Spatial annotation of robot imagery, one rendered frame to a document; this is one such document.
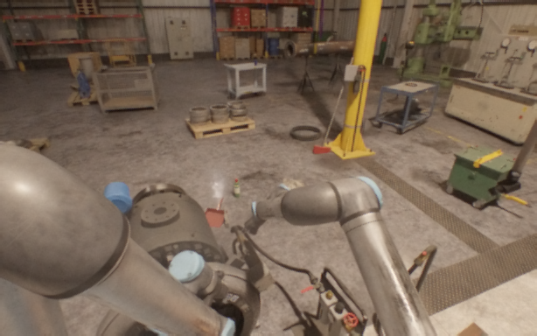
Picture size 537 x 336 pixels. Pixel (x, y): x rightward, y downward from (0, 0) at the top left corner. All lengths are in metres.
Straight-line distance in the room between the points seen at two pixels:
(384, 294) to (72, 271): 0.62
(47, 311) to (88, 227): 0.23
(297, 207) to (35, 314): 0.56
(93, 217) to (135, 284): 0.13
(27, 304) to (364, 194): 0.71
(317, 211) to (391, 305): 0.27
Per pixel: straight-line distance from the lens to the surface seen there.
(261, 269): 1.41
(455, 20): 11.65
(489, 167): 3.70
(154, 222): 1.62
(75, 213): 0.32
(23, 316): 0.51
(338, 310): 1.72
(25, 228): 0.32
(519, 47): 7.30
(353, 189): 0.77
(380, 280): 0.74
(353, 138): 4.48
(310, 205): 0.73
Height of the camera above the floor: 1.90
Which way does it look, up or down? 29 degrees down
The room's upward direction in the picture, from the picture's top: straight up
